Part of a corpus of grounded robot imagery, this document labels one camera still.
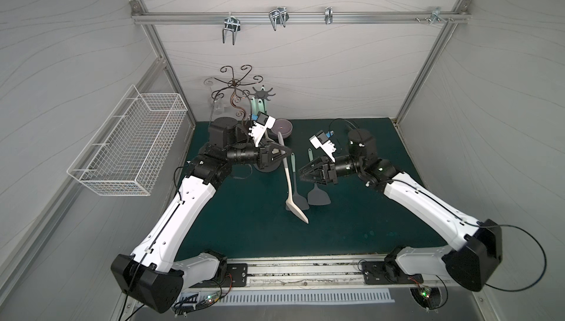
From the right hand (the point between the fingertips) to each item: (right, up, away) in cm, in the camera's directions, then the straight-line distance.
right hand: (297, 176), depth 64 cm
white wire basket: (-54, +8, +5) cm, 54 cm away
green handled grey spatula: (+1, -15, +28) cm, 32 cm away
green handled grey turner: (+9, -13, +27) cm, 31 cm away
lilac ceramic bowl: (-5, +18, +49) cm, 53 cm away
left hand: (-2, +7, -3) cm, 8 cm away
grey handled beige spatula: (-2, -9, +3) cm, 10 cm away
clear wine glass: (-36, +27, +35) cm, 57 cm away
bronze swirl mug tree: (-23, +29, +23) cm, 43 cm away
